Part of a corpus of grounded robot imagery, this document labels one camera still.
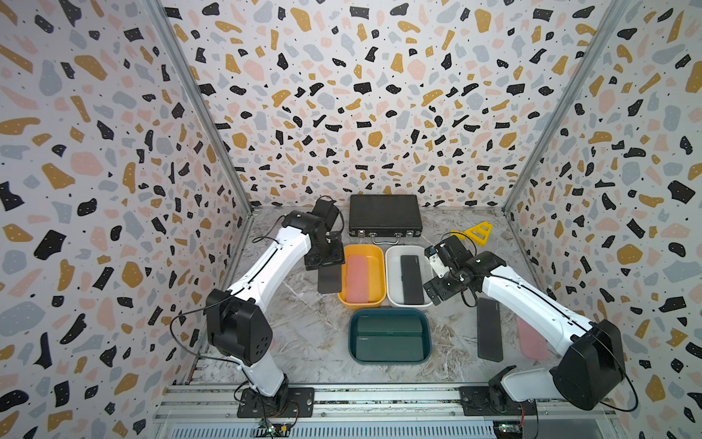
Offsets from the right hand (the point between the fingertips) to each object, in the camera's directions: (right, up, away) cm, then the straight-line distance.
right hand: (441, 285), depth 84 cm
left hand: (-32, +7, -1) cm, 33 cm away
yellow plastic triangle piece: (+24, +16, +30) cm, 41 cm away
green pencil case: (-16, -18, -4) cm, 24 cm away
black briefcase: (-15, +22, +32) cm, 42 cm away
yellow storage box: (-19, -5, +13) cm, 24 cm away
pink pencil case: (-27, -1, +14) cm, 30 cm away
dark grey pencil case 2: (-34, +2, -3) cm, 34 cm away
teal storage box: (-27, -16, +1) cm, 32 cm away
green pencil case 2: (-16, -12, 0) cm, 20 cm away
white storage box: (-13, 0, +15) cm, 20 cm away
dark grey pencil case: (-7, -2, +14) cm, 16 cm away
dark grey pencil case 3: (+16, -15, +3) cm, 22 cm away
